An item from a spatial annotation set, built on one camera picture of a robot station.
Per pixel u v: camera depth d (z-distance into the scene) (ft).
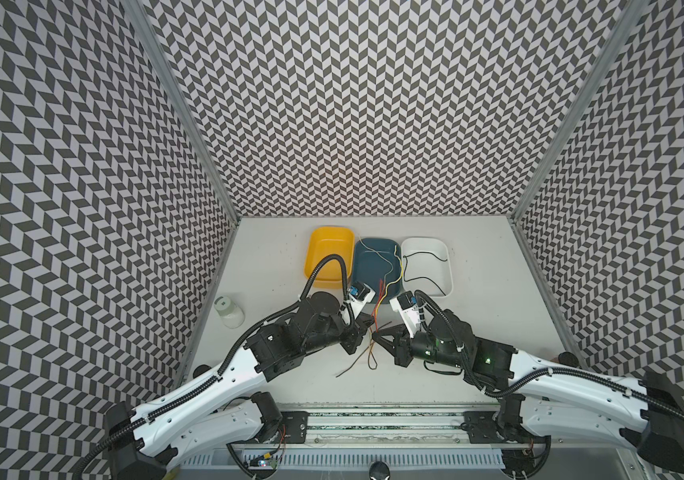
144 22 2.37
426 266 3.26
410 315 2.04
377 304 2.18
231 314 2.74
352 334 1.93
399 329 2.05
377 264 3.45
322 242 3.51
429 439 2.37
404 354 1.97
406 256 3.27
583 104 2.70
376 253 3.53
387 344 2.18
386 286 2.14
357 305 1.93
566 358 2.47
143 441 1.26
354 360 2.72
